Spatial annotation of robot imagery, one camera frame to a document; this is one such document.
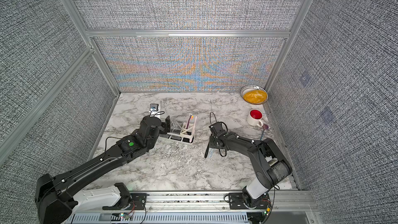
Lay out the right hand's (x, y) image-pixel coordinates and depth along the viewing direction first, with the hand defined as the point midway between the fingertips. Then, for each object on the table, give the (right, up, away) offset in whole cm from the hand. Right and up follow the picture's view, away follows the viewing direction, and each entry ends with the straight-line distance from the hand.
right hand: (213, 138), depth 93 cm
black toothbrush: (-4, -6, -3) cm, 8 cm away
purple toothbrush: (-15, +10, -6) cm, 19 cm away
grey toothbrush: (-14, +10, -6) cm, 18 cm away
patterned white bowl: (+30, +28, +16) cm, 44 cm away
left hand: (-25, +15, -18) cm, 34 cm away
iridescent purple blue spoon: (+34, +7, +6) cm, 35 cm away
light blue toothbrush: (-2, -7, -4) cm, 8 cm away
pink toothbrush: (-11, +7, -6) cm, 15 cm away
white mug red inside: (+27, +12, +4) cm, 30 cm away
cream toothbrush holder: (-17, +3, -5) cm, 18 cm away
